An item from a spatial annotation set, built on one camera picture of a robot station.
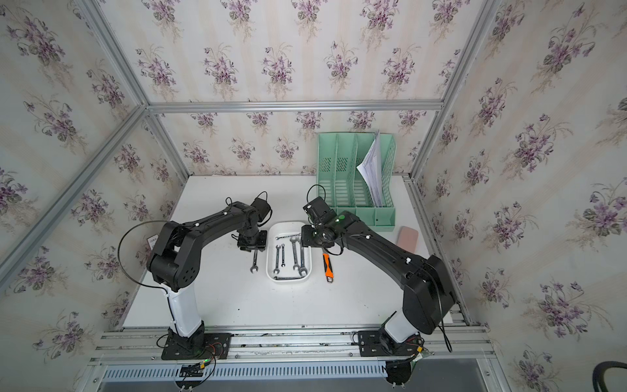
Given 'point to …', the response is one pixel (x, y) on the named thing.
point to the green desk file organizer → (347, 189)
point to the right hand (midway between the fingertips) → (309, 240)
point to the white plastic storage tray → (286, 260)
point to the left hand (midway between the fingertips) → (261, 250)
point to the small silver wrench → (255, 257)
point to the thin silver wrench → (277, 269)
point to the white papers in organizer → (370, 164)
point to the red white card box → (151, 242)
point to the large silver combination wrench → (302, 269)
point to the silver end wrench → (294, 240)
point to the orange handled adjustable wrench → (328, 268)
